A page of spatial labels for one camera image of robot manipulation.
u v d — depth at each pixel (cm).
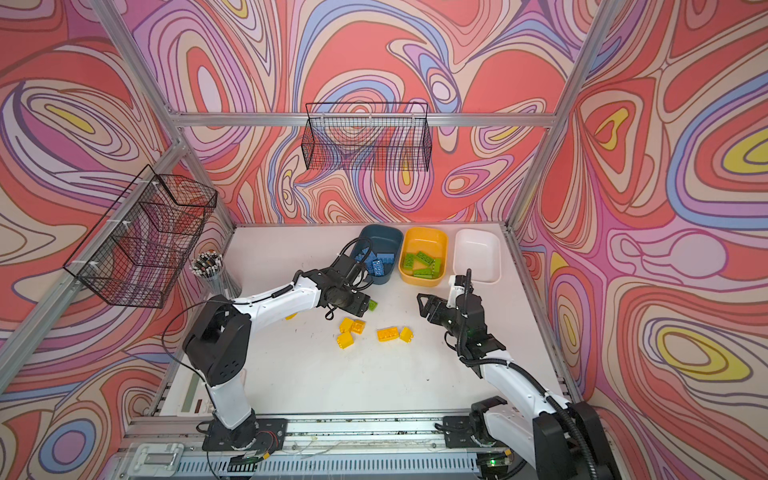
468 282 63
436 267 103
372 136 96
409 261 106
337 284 69
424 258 108
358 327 91
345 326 90
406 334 89
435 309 75
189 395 77
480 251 108
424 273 105
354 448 73
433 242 112
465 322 63
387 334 91
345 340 88
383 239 108
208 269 85
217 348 47
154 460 70
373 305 95
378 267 102
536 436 43
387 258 105
